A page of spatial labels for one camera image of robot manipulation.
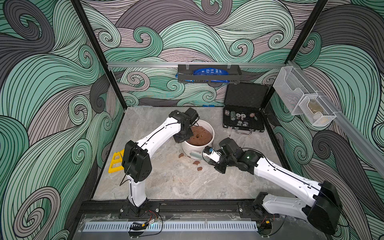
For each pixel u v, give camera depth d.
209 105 1.26
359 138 0.54
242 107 1.14
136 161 0.47
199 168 0.88
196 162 0.89
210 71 0.92
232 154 0.58
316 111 0.66
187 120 0.60
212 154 0.65
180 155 0.93
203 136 0.90
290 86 0.94
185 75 0.92
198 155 0.74
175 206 0.76
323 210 0.37
